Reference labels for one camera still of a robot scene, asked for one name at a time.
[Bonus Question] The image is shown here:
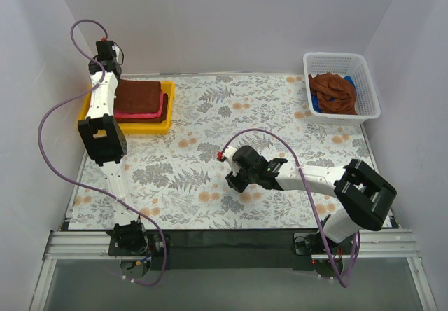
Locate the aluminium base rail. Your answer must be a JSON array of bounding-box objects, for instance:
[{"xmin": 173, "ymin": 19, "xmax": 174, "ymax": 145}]
[{"xmin": 30, "ymin": 228, "xmax": 437, "ymax": 310}]

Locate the pink towel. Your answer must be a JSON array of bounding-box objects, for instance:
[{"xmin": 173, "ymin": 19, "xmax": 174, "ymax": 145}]
[{"xmin": 113, "ymin": 92, "xmax": 169, "ymax": 120}]

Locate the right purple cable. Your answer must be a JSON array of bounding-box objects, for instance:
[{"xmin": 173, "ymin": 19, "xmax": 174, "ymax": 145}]
[{"xmin": 217, "ymin": 128, "xmax": 362, "ymax": 289}]

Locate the brown towel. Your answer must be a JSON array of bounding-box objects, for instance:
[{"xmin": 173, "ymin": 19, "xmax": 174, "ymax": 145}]
[
  {"xmin": 115, "ymin": 112, "xmax": 167, "ymax": 123},
  {"xmin": 307, "ymin": 73, "xmax": 358, "ymax": 116},
  {"xmin": 114, "ymin": 80, "xmax": 163, "ymax": 114}
]

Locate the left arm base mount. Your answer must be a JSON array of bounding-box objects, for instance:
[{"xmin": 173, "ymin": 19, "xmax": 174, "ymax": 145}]
[{"xmin": 107, "ymin": 233, "xmax": 171, "ymax": 257}]

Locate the white plastic basket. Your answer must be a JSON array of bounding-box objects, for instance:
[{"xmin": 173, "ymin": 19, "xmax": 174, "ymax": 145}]
[{"xmin": 303, "ymin": 52, "xmax": 381, "ymax": 126}]

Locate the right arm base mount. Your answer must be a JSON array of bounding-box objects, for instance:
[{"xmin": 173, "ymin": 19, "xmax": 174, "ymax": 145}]
[{"xmin": 293, "ymin": 232, "xmax": 354, "ymax": 258}]

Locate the yellow plastic tray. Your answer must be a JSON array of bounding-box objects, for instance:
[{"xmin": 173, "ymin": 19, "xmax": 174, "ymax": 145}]
[{"xmin": 76, "ymin": 81, "xmax": 176, "ymax": 136}]

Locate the floral table mat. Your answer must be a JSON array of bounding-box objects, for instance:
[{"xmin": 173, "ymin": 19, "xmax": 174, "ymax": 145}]
[{"xmin": 68, "ymin": 74, "xmax": 392, "ymax": 230}]

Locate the blue towel in basket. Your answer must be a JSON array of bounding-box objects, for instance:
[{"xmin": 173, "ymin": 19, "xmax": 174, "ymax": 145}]
[{"xmin": 310, "ymin": 74, "xmax": 358, "ymax": 113}]

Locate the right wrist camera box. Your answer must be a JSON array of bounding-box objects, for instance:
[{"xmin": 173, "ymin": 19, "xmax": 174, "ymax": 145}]
[{"xmin": 217, "ymin": 146, "xmax": 240, "ymax": 176}]

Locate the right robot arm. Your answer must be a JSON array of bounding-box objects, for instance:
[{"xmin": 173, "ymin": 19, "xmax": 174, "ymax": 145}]
[{"xmin": 218, "ymin": 146, "xmax": 397, "ymax": 247}]

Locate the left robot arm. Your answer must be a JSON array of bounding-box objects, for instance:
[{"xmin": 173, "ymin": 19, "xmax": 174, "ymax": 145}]
[{"xmin": 78, "ymin": 39, "xmax": 148, "ymax": 255}]

